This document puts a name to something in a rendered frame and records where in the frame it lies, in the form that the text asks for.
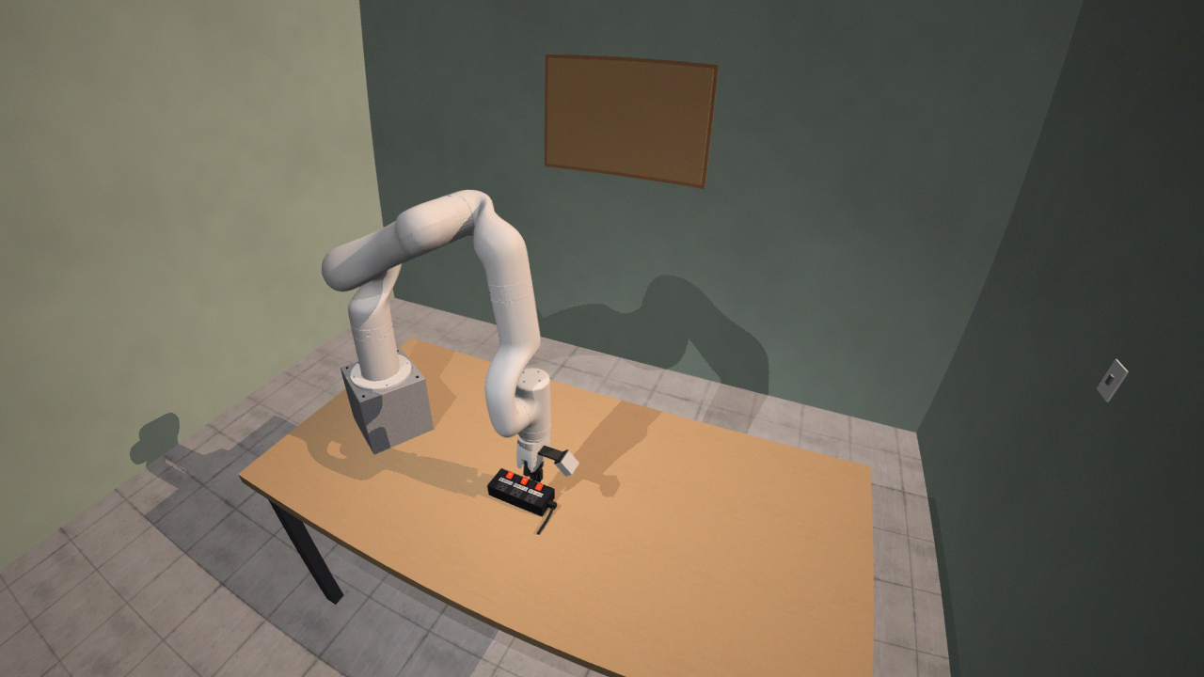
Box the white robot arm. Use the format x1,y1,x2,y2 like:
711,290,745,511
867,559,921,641
321,190,551,441

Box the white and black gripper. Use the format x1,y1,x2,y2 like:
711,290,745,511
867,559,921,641
517,434,550,482

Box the black power strip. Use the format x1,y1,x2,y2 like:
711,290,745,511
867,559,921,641
486,469,557,535

